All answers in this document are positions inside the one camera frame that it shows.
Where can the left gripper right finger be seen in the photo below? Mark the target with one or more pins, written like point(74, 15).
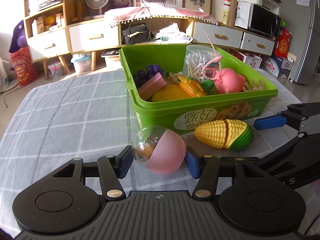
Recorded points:
point(194, 163)

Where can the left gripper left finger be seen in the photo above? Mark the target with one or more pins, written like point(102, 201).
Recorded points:
point(123, 162)

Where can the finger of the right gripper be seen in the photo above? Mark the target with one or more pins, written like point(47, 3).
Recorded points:
point(270, 122)

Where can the pink clear capsule ball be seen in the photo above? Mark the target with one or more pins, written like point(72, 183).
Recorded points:
point(159, 150)

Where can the pink rubber pig toy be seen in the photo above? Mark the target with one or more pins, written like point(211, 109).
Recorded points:
point(225, 80)

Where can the yellow toy cup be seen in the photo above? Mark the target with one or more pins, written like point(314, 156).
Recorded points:
point(169, 92)

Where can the pink toy block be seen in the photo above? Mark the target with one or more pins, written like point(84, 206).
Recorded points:
point(152, 86)

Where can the purple toy grapes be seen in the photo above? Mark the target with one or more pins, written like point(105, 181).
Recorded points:
point(142, 76)

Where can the clear cotton swab jar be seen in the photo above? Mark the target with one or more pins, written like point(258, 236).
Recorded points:
point(196, 57)

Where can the yellow green toy corn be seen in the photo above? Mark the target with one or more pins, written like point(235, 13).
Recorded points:
point(231, 134)

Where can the grey checked tablecloth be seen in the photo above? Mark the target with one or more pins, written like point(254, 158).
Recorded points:
point(91, 116)

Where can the white red carton box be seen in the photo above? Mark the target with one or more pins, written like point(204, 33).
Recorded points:
point(251, 60)

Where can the green plastic cookie bin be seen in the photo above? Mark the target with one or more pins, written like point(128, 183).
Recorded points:
point(183, 115)

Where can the red gift box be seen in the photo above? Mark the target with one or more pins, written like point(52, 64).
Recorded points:
point(282, 44)

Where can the black white microwave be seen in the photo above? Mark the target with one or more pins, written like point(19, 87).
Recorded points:
point(257, 19)

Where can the black device on shelf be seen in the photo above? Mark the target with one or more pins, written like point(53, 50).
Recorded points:
point(135, 34)

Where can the silver refrigerator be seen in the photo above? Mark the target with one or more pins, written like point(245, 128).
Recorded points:
point(302, 20)

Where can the red cartoon bag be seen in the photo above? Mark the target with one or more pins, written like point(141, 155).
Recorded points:
point(23, 66)

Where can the wooden white tv cabinet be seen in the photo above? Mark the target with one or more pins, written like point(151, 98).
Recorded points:
point(56, 31)

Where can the pink fringed cloth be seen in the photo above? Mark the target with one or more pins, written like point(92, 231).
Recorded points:
point(114, 17)

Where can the purple plush toy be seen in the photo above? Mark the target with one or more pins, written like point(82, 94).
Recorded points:
point(18, 39)

